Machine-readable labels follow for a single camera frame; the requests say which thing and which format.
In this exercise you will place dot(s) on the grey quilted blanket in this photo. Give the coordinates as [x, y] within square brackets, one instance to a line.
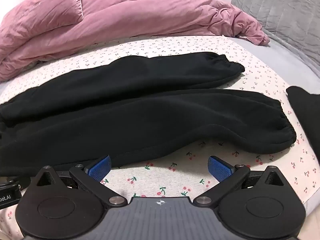
[282, 5]

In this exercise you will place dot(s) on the light blue bed sheet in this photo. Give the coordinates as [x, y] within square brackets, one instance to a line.
[282, 52]

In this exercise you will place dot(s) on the pink duvet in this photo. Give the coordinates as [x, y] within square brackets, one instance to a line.
[130, 17]

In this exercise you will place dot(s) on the pink pillow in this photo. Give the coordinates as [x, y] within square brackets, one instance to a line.
[42, 7]

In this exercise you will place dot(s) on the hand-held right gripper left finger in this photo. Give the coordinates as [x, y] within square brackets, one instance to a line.
[100, 168]

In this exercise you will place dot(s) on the cherry print bed sheet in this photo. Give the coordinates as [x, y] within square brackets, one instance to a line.
[162, 176]

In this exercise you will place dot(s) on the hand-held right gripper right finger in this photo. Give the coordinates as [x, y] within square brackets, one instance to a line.
[220, 168]

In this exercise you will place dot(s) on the black pants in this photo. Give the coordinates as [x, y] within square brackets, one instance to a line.
[125, 110]

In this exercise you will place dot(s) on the black cloth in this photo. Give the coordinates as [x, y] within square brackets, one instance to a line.
[305, 115]

